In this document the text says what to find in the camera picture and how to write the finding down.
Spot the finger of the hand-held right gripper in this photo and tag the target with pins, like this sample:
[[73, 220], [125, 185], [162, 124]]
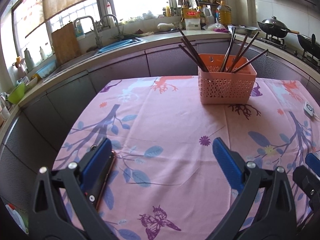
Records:
[[313, 163], [303, 180]]

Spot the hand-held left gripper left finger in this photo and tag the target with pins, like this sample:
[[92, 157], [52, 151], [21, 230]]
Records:
[[97, 160]]

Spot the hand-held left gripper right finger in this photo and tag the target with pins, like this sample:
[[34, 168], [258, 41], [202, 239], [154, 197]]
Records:
[[227, 162]]

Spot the orange plastic utensil basket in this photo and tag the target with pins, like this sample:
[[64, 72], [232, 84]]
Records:
[[225, 90]]

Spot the bundle of wooden chopsticks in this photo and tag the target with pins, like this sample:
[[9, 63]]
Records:
[[195, 55]]

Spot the black smartphone with pink case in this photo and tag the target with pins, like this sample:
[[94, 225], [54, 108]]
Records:
[[107, 175]]

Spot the pink floral tablecloth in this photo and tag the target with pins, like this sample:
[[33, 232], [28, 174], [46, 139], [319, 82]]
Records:
[[175, 120]]

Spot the blue plastic tray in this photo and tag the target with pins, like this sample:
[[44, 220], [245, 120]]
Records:
[[47, 70]]

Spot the green plastic bowl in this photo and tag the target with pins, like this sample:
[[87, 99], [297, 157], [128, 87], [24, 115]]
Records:
[[16, 93]]

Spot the blue wash basin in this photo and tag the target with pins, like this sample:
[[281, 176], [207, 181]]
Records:
[[117, 45]]

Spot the gas stove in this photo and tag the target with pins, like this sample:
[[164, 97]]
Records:
[[290, 48]]

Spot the black wok with lid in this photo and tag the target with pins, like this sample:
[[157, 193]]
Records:
[[310, 46]]

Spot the wooden cutting board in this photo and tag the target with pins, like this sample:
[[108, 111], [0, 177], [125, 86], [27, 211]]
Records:
[[66, 43]]

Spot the white thermos bottle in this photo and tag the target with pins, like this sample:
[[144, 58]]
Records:
[[29, 60]]

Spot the tall steel faucet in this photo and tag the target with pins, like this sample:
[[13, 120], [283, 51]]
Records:
[[94, 30]]

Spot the dish soap bottle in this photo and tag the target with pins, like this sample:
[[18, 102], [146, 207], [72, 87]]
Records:
[[79, 30]]

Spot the purple cloth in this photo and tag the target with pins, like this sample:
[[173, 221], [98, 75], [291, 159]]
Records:
[[221, 30]]

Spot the steel basin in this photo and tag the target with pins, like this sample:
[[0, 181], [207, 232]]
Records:
[[245, 29]]

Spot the clear plastic bag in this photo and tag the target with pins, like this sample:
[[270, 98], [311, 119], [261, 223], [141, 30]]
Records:
[[212, 26]]

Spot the curved steel faucet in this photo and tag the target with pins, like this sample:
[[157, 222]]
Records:
[[116, 23]]

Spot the white plastic jug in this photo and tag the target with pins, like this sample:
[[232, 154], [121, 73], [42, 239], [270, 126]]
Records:
[[208, 17]]

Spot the yellow cooking oil bottle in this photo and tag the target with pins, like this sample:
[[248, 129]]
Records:
[[224, 15]]

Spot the yellow and white packet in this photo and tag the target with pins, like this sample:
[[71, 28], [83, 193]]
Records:
[[192, 18]]

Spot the white lump on counter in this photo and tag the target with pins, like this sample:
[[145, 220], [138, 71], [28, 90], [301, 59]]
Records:
[[165, 26]]

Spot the white bottle with red cap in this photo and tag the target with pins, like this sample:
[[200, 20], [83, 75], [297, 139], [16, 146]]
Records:
[[109, 7]]

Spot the patterned window blind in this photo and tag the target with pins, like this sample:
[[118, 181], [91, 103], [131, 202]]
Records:
[[62, 2]]

